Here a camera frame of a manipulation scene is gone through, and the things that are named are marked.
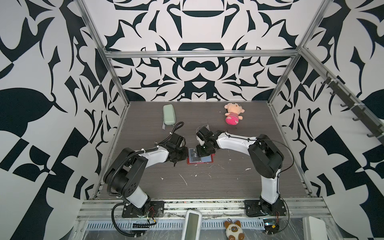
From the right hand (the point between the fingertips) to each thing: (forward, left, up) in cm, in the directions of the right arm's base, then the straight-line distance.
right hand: (199, 153), depth 92 cm
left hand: (0, +6, +1) cm, 6 cm away
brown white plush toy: (-38, -14, +2) cm, 40 cm away
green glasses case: (+28, +21, +2) cm, 35 cm away
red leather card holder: (-2, +4, -1) cm, 4 cm away
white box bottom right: (-37, -51, -2) cm, 63 cm away
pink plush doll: (+31, -26, +4) cm, 40 cm away
